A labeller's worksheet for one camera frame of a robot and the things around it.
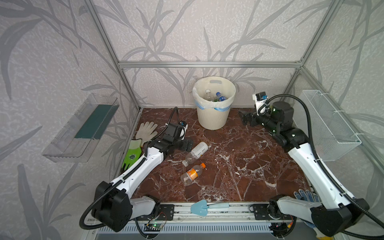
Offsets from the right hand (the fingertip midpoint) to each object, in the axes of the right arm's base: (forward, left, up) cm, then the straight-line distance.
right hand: (248, 103), depth 71 cm
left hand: (-6, +30, -20) cm, 37 cm away
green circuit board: (-46, +47, -38) cm, 76 cm away
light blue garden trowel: (-38, +23, -34) cm, 56 cm away
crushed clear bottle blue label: (+24, +9, -19) cm, 32 cm away
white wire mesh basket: (-18, -32, -2) cm, 36 cm away
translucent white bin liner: (+32, +7, -14) cm, 36 cm away
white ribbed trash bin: (+12, +17, -27) cm, 34 cm away
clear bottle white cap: (+28, +17, -21) cm, 39 cm away
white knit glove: (+8, +62, -36) cm, 72 cm away
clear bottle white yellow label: (-11, +29, -35) cm, 46 cm away
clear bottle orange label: (-23, +31, -36) cm, 53 cm away
